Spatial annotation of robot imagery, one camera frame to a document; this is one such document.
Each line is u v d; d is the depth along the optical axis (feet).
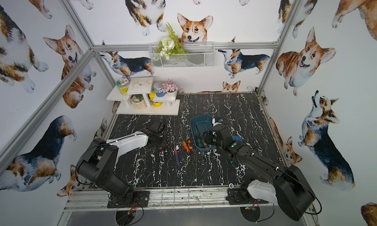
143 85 3.16
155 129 2.46
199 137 3.06
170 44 2.55
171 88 2.96
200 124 3.31
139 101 3.52
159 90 3.11
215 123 2.51
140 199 2.42
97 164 1.49
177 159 2.79
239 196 2.41
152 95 3.33
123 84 3.11
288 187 1.34
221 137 2.07
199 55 3.04
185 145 3.00
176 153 2.93
